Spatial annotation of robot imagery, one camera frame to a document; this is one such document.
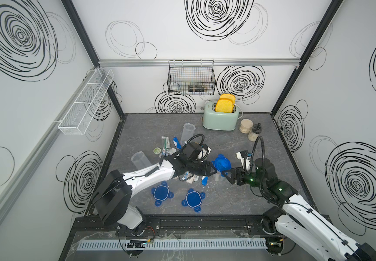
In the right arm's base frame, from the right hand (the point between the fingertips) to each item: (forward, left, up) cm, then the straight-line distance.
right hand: (227, 172), depth 76 cm
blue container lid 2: (-6, +33, -13) cm, 36 cm away
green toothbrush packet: (+25, +34, -12) cm, 44 cm away
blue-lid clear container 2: (+33, +21, -12) cm, 41 cm away
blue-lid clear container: (+1, +3, -9) cm, 10 cm away
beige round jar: (+37, -17, -9) cm, 42 cm away
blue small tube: (+1, +10, -14) cm, 17 cm away
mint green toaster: (+37, +4, -4) cm, 38 cm away
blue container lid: (+5, +2, 0) cm, 5 cm away
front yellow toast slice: (+42, -2, +4) cm, 42 cm away
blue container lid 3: (-9, +16, -13) cm, 23 cm away
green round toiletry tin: (+19, +39, -13) cm, 46 cm away
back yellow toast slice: (+47, -4, +8) cm, 48 cm away
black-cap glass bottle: (+29, -21, -6) cm, 37 cm away
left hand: (0, +6, -1) cm, 6 cm away
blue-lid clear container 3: (+11, +47, -10) cm, 49 cm away
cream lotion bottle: (+2, +16, -13) cm, 20 cm away
